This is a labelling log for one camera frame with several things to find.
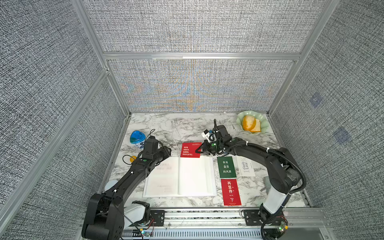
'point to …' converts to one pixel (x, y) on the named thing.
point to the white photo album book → (177, 176)
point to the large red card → (231, 195)
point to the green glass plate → (264, 123)
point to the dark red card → (188, 150)
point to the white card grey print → (245, 166)
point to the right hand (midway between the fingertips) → (194, 148)
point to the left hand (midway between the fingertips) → (172, 149)
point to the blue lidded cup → (137, 138)
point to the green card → (226, 167)
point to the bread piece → (250, 123)
